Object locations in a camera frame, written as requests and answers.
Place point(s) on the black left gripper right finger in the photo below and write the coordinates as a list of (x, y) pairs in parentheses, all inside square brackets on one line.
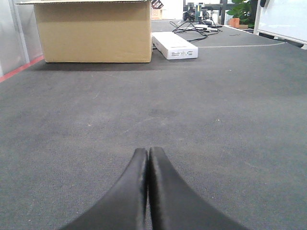
[(170, 198)]

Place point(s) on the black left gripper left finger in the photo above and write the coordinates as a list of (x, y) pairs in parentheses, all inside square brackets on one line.
[(129, 196)]

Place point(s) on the long white carton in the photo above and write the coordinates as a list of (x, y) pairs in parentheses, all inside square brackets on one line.
[(175, 46)]

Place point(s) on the large brown cardboard box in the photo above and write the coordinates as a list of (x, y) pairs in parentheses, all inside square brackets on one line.
[(96, 36)]

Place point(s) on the small printed cardboard box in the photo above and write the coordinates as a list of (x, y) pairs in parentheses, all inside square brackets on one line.
[(157, 14)]

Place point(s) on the orange plant pot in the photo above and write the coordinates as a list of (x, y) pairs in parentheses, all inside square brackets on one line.
[(234, 22)]

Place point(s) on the black desk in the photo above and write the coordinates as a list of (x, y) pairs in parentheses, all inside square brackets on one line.
[(224, 10)]

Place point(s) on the green potted plant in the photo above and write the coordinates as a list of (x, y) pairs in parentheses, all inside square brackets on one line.
[(242, 9)]

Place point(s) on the whiteboard on white stand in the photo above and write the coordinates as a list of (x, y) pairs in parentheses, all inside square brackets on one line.
[(283, 19)]

